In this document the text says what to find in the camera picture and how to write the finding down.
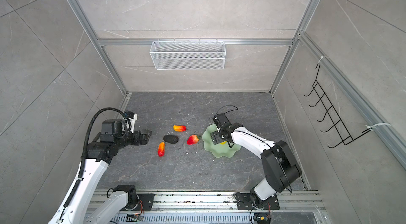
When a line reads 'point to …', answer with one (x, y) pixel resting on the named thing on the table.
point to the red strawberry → (193, 139)
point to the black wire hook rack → (339, 127)
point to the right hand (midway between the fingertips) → (223, 134)
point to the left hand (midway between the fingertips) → (143, 130)
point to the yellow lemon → (223, 142)
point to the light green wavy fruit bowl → (219, 150)
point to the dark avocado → (171, 139)
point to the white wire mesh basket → (187, 55)
